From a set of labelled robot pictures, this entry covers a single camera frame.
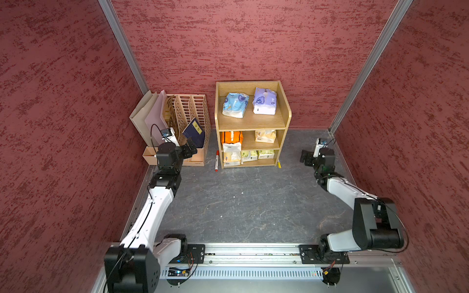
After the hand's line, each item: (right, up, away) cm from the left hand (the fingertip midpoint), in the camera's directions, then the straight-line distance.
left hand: (182, 143), depth 78 cm
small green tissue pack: (+31, -7, +21) cm, 38 cm away
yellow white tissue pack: (+21, -5, +19) cm, 29 cm away
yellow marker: (+48, -12, +24) cm, 55 cm away
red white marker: (+12, -14, +22) cm, 29 cm away
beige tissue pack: (+38, +4, +11) cm, 40 cm away
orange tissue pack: (+21, +3, +6) cm, 22 cm away
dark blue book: (-1, +7, +26) cm, 27 cm away
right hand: (+62, -5, +14) cm, 64 cm away
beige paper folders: (-19, +12, +6) cm, 23 cm away
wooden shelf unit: (+32, +12, +5) cm, 34 cm away
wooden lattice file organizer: (-11, +20, +24) cm, 33 cm away
